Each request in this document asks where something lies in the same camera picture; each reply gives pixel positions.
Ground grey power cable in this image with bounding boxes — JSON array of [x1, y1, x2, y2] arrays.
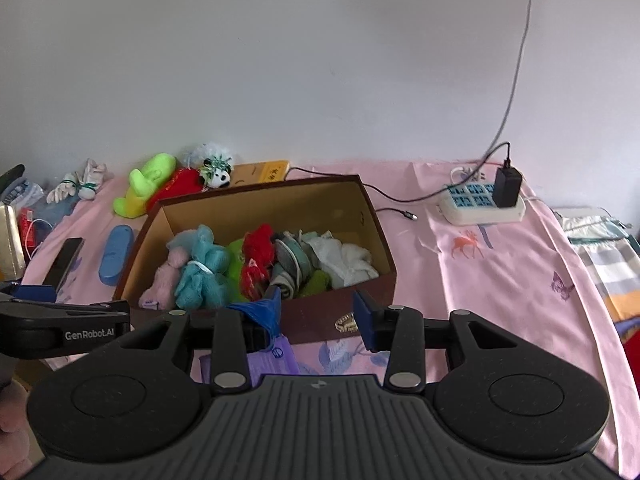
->
[[480, 0, 538, 168]]

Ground yellow flat box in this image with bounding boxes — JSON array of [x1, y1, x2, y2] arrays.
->
[[232, 160, 291, 186]]

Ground dark green object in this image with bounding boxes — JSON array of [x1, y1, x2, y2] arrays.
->
[[0, 164, 26, 191]]

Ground black smartphone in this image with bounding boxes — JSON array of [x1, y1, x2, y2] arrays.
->
[[42, 237, 85, 291]]

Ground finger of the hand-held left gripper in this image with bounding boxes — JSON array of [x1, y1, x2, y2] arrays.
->
[[0, 283, 58, 303]]

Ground brown cardboard box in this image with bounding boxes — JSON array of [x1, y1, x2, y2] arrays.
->
[[112, 175, 398, 346]]

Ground white fluffy cloth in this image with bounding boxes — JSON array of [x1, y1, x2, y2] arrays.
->
[[305, 232, 381, 290]]

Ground teal mesh cloth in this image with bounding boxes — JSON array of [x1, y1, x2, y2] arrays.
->
[[167, 224, 236, 311]]

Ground white plastic bag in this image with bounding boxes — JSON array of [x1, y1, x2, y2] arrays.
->
[[555, 207, 640, 246]]

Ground white power strip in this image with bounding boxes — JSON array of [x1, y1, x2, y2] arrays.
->
[[439, 180, 526, 226]]

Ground printed pink bedsheet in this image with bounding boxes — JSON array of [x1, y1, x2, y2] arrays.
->
[[20, 160, 636, 476]]

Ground purple plastic packet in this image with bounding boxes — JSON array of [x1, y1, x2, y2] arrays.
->
[[199, 335, 301, 386]]

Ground white thin cable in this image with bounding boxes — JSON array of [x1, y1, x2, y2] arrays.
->
[[450, 162, 488, 186]]

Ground black charger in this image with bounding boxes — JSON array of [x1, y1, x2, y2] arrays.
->
[[493, 160, 523, 208]]

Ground green knit towel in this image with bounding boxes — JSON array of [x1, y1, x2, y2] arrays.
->
[[295, 270, 333, 298]]

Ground red knit cloth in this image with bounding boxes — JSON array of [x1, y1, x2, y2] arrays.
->
[[240, 224, 276, 303]]

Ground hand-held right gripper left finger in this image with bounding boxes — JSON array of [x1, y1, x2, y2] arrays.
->
[[117, 307, 276, 396]]

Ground plaid folded quilt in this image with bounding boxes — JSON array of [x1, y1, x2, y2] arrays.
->
[[570, 237, 640, 341]]

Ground grey green fabric slippers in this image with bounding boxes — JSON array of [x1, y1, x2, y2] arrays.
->
[[267, 230, 321, 301]]

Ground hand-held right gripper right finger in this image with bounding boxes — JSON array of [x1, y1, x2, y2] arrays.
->
[[351, 289, 519, 395]]

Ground white rolled socks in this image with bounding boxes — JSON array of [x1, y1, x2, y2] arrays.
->
[[75, 158, 108, 201]]

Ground person's left hand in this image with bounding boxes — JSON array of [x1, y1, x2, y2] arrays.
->
[[0, 377, 33, 466]]

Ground red packet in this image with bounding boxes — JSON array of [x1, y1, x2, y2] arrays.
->
[[17, 207, 41, 248]]

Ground white tied glove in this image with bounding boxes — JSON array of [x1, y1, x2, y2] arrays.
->
[[46, 172, 81, 205]]

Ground blue glasses case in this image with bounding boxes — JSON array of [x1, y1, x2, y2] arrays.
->
[[98, 225, 135, 286]]

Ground pink plush toy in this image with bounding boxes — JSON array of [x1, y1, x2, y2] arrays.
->
[[137, 247, 188, 311]]

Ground red plush toy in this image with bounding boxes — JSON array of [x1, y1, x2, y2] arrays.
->
[[145, 167, 206, 211]]

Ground green yellow plush toy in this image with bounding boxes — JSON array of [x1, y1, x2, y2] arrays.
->
[[113, 152, 177, 220]]

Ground black charger cable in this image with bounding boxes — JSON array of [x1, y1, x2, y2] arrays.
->
[[287, 141, 513, 222]]

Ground clear bag with blue cloth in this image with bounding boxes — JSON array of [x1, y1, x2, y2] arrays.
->
[[10, 180, 66, 226]]

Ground bright green cloth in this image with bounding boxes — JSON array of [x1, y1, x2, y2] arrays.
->
[[225, 237, 251, 291]]

